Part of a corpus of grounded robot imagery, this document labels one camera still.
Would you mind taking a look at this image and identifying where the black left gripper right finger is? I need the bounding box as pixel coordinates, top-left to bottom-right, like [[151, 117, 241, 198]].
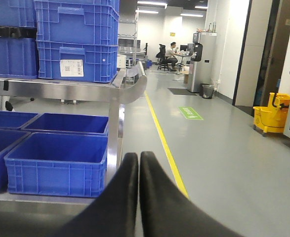
[[139, 151, 244, 237]]

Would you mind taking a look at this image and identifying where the small grey trash can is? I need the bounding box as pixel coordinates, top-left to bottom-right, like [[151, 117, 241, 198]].
[[200, 83, 215, 100]]

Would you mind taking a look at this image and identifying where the steel rack on castors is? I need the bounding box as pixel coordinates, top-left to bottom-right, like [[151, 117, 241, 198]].
[[0, 61, 148, 213]]

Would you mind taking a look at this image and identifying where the row of blue bins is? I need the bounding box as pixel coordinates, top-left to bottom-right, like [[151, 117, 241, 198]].
[[0, 0, 121, 198]]

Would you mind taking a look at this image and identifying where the steel water dispenser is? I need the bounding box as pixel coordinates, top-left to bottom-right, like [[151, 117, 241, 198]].
[[186, 32, 218, 94]]

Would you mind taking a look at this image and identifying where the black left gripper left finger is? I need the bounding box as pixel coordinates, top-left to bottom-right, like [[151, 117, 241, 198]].
[[49, 152, 138, 237]]

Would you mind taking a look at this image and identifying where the office desk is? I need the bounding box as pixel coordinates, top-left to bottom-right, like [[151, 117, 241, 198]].
[[175, 44, 195, 72]]

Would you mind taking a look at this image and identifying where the black office chair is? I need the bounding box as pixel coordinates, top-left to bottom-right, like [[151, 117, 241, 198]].
[[156, 43, 170, 72]]

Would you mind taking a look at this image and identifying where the yellow mop bucket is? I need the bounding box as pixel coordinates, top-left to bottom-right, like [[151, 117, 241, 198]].
[[252, 92, 290, 138]]

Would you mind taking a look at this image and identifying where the person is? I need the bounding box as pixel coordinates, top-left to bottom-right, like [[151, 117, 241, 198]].
[[166, 41, 179, 72]]

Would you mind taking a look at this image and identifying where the black floor mat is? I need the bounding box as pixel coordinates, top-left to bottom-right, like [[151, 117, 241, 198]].
[[166, 87, 198, 96]]

